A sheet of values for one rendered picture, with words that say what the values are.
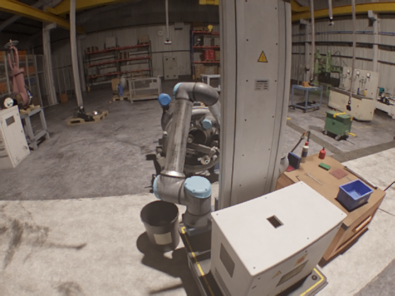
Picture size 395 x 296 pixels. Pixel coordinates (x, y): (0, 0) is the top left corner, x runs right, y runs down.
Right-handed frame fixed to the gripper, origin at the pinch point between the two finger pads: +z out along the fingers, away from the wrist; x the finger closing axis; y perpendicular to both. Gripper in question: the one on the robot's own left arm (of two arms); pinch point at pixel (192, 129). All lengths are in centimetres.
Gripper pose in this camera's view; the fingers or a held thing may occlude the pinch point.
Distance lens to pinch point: 200.7
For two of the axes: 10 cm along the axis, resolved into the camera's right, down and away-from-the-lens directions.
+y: -2.4, -9.1, 3.4
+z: -6.8, 4.0, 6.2
